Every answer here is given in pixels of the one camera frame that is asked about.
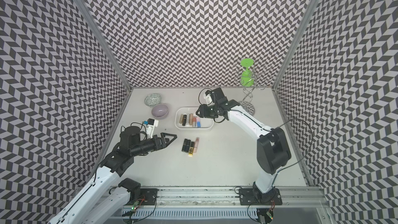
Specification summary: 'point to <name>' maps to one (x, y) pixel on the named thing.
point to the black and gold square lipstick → (190, 151)
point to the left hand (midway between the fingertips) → (172, 140)
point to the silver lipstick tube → (187, 118)
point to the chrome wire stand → (259, 76)
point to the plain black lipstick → (187, 145)
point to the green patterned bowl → (152, 99)
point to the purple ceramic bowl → (159, 111)
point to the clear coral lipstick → (194, 122)
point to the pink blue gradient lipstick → (198, 122)
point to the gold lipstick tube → (181, 119)
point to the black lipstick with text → (184, 145)
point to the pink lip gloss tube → (196, 144)
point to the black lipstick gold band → (184, 120)
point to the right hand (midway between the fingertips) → (200, 115)
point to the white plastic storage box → (206, 123)
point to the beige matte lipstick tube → (190, 118)
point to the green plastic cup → (247, 76)
